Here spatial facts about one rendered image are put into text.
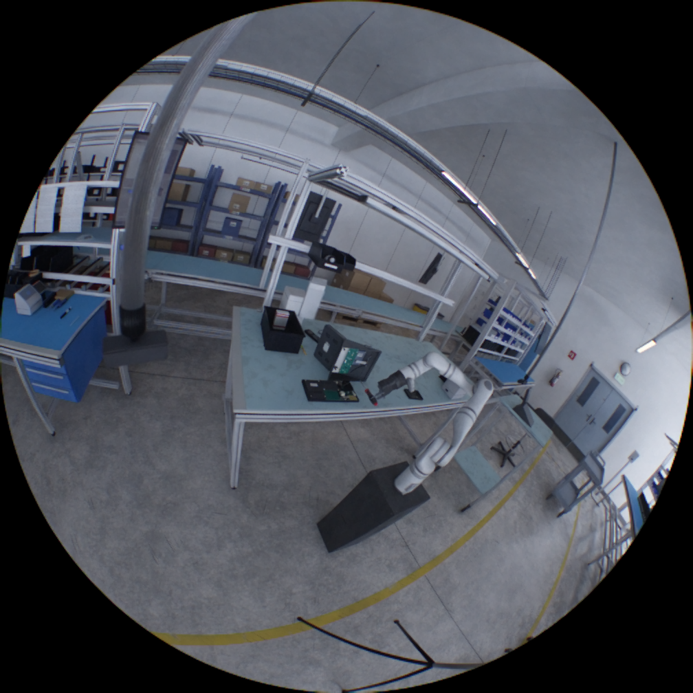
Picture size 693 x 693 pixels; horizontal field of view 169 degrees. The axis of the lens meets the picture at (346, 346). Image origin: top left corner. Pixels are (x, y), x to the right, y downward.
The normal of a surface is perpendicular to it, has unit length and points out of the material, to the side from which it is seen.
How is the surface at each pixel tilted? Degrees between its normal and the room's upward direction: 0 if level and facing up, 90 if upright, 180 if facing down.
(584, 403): 90
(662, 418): 90
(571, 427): 90
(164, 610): 0
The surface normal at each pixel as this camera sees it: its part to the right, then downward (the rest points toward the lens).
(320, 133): 0.38, 0.56
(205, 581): 0.38, -0.82
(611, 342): -0.84, -0.11
